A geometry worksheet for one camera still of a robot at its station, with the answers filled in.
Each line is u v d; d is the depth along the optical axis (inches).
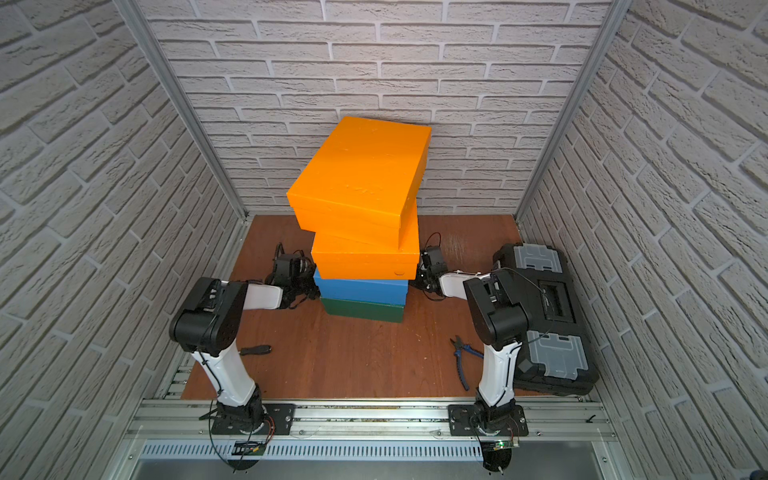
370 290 31.8
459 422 29.0
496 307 20.8
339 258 26.0
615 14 27.3
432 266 31.8
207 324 19.8
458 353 33.2
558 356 26.7
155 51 29.9
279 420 28.9
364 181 25.6
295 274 32.0
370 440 28.3
